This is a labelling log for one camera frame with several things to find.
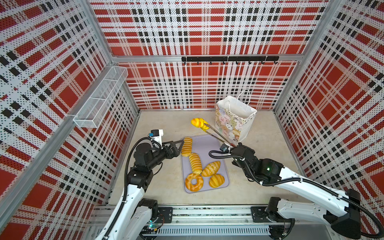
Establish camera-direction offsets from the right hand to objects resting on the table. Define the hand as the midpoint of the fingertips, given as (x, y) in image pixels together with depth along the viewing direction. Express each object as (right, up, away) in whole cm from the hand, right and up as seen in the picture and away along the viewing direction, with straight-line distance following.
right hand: (241, 147), depth 73 cm
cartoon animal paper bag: (-1, +16, +11) cm, 19 cm away
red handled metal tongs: (-8, +3, 0) cm, 8 cm away
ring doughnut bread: (-27, -22, +8) cm, 36 cm away
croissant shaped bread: (-14, -15, +13) cm, 24 cm away
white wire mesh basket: (-88, +20, +20) cm, 92 cm away
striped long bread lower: (-23, -12, +13) cm, 29 cm away
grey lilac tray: (-19, -3, +31) cm, 36 cm away
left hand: (-31, +2, -1) cm, 31 cm away
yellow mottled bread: (-21, +12, +5) cm, 25 cm away
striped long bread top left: (-29, -5, +22) cm, 37 cm away
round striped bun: (-12, -20, +8) cm, 24 cm away
